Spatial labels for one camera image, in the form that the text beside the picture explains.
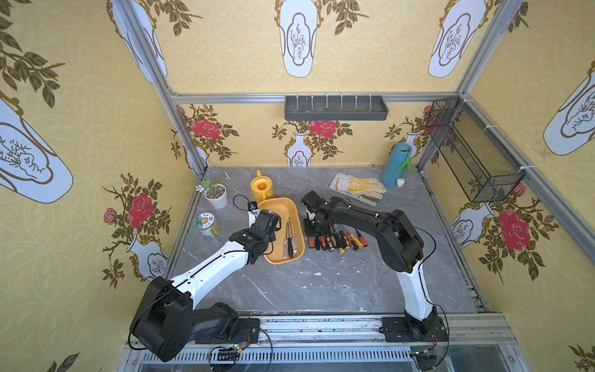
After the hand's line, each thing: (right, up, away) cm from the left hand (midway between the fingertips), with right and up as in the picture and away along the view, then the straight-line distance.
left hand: (254, 226), depth 87 cm
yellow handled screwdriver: (+39, -6, +4) cm, 40 cm away
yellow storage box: (+12, +6, +7) cm, 15 cm away
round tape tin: (-19, 0, +4) cm, 20 cm away
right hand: (+22, -2, +11) cm, 25 cm away
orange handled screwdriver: (+26, -6, +7) cm, 28 cm away
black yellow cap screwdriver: (+33, -8, +5) cm, 34 cm away
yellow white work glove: (+48, +14, +23) cm, 55 cm away
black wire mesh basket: (+76, +20, -14) cm, 80 cm away
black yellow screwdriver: (+36, -6, +6) cm, 37 cm away
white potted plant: (-20, +13, +14) cm, 27 cm away
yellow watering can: (+1, +15, +14) cm, 20 cm away
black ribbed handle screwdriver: (+13, -9, +3) cm, 16 cm away
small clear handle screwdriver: (+12, -8, +5) cm, 15 cm away
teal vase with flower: (+60, +27, +13) cm, 67 cm away
